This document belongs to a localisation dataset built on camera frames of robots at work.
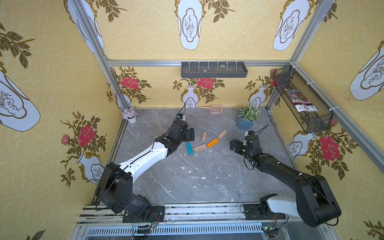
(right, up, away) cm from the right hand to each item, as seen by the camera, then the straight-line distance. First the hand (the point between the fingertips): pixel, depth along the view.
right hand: (235, 145), depth 91 cm
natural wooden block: (-21, -3, +8) cm, 22 cm away
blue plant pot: (+10, +12, +13) cm, 20 cm away
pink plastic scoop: (-8, +24, +30) cm, 40 cm away
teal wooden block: (-28, -3, +8) cm, 29 cm away
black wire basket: (+44, +19, -4) cm, 48 cm away
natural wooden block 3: (-5, +5, +15) cm, 17 cm away
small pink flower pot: (-69, +19, +13) cm, 73 cm away
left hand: (-27, +9, -5) cm, 29 cm away
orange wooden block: (-12, 0, +10) cm, 16 cm away
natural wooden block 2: (-18, +4, +13) cm, 22 cm away
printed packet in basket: (+30, +23, -15) cm, 40 cm away
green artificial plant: (+11, +20, +6) cm, 23 cm away
